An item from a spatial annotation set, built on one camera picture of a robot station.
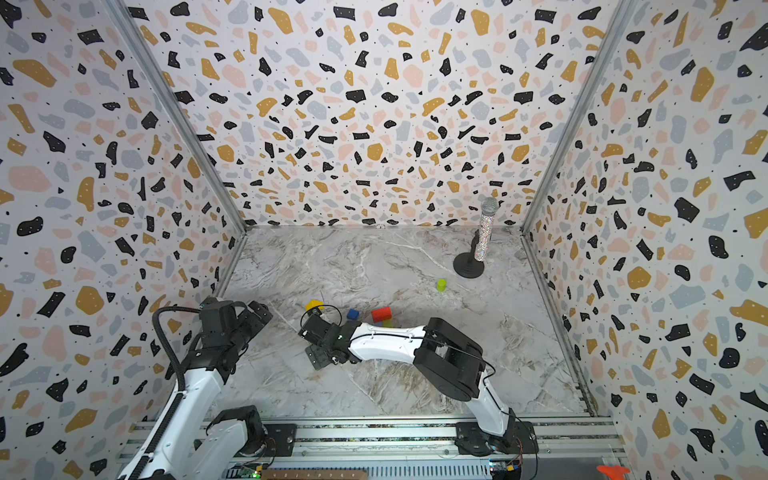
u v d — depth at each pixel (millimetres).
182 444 448
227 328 627
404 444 745
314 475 674
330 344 651
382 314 960
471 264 1097
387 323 939
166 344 540
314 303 976
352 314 960
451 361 490
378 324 604
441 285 1032
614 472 700
